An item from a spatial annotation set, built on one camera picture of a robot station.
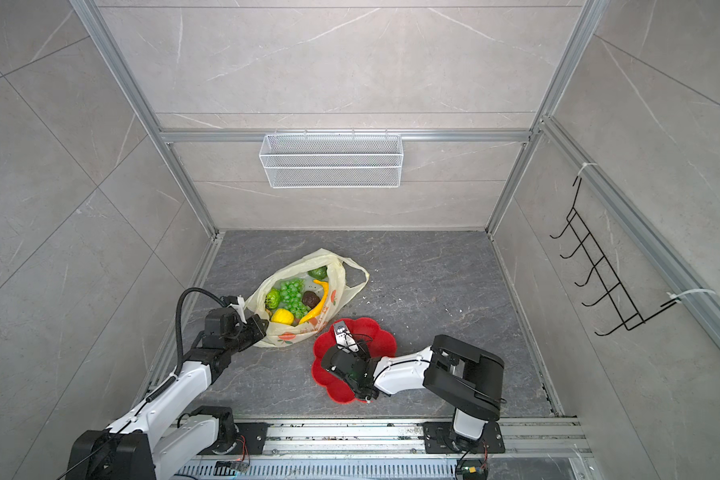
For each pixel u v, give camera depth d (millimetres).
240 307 792
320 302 956
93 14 676
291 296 953
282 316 901
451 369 495
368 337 893
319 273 1009
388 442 736
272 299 929
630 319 581
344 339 749
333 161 1009
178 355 578
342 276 970
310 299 953
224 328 671
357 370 660
